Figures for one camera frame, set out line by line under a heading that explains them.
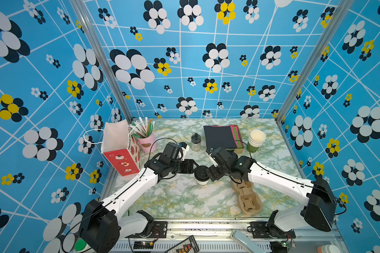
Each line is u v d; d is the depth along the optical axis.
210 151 0.71
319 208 0.39
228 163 0.59
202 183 0.82
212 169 0.71
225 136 1.04
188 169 0.68
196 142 0.96
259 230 0.72
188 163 0.69
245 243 0.67
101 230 0.39
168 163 0.61
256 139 0.89
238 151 1.02
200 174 0.79
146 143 0.97
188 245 0.69
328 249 0.64
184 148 0.73
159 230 0.72
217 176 0.71
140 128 0.94
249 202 0.79
